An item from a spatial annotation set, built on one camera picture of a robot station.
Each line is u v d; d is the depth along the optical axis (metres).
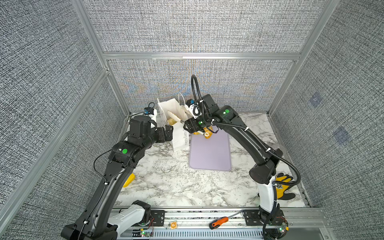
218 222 0.71
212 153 0.95
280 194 0.79
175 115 0.73
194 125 0.67
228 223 0.72
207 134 0.70
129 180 0.86
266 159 0.48
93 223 0.36
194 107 0.66
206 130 0.69
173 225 0.71
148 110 0.57
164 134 0.58
